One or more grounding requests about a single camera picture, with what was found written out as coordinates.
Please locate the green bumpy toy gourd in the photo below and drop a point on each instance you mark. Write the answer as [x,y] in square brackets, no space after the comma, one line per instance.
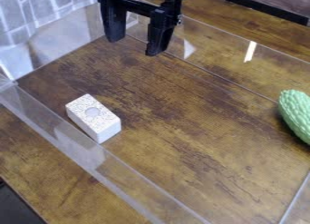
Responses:
[294,109]

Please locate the clear acrylic enclosure wall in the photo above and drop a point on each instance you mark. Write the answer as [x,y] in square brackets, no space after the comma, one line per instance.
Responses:
[204,154]

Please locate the white speckled block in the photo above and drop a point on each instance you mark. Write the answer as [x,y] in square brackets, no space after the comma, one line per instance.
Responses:
[93,118]

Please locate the grey patterned cloth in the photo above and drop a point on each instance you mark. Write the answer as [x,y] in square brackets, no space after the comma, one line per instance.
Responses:
[23,16]

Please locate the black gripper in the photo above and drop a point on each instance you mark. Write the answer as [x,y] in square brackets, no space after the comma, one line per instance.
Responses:
[163,12]

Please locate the black baseboard strip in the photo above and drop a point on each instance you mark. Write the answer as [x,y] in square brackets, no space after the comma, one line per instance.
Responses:
[271,10]

